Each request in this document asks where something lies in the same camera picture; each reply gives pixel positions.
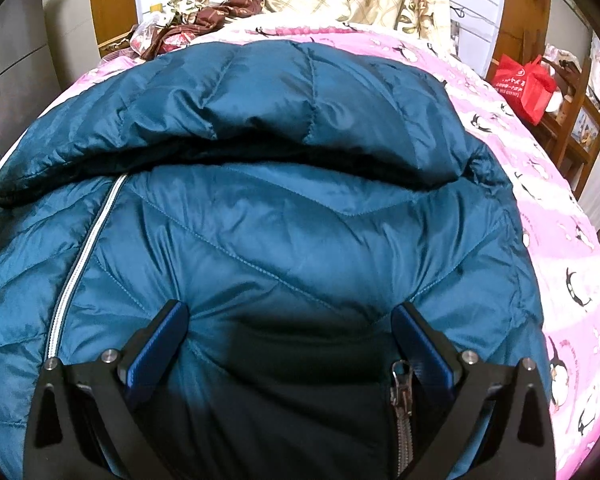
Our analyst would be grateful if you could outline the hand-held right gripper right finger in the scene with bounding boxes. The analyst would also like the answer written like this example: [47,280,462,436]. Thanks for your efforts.
[391,302,553,480]

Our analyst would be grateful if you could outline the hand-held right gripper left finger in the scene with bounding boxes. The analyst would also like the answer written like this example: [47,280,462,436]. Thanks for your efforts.
[24,299,190,480]

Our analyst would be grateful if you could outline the teal quilted zip jacket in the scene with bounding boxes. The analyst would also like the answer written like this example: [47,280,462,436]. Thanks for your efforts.
[0,37,553,480]

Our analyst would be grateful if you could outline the pink penguin print blanket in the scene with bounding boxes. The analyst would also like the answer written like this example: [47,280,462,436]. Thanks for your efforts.
[0,22,600,480]

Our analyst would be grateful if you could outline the wooden chair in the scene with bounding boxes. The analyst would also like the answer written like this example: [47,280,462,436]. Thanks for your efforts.
[535,45,600,202]

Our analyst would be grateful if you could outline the red shopping bag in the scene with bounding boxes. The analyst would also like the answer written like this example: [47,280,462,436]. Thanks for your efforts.
[495,54,559,124]

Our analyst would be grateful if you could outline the red patterned packages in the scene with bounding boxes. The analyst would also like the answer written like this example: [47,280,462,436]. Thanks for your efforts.
[164,27,197,47]

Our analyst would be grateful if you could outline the clear plastic bag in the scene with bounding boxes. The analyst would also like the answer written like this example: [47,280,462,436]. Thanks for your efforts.
[127,12,169,57]

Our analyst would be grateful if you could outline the cream striped floral cloth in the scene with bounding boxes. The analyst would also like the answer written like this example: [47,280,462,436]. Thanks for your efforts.
[165,0,232,27]

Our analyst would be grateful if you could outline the wooden door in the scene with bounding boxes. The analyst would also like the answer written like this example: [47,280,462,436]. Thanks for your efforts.
[87,0,137,59]

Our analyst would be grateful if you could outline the brown floral cloth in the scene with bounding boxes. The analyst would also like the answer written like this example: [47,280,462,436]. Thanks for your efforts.
[150,0,267,59]

